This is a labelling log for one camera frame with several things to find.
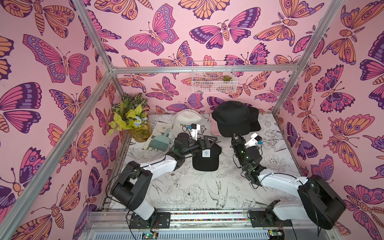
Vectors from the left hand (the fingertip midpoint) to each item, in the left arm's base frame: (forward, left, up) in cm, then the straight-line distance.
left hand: (215, 140), depth 79 cm
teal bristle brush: (+12, +35, -20) cm, 42 cm away
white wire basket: (+47, -2, +4) cm, 47 cm away
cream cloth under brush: (+24, +37, -20) cm, 49 cm away
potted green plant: (+15, +47, +4) cm, 50 cm away
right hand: (+4, -9, +4) cm, 11 cm away
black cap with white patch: (0, +3, -21) cm, 21 cm away
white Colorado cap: (+27, +20, -13) cm, 36 cm away
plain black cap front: (+12, -9, +6) cm, 16 cm away
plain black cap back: (+27, -33, -19) cm, 47 cm away
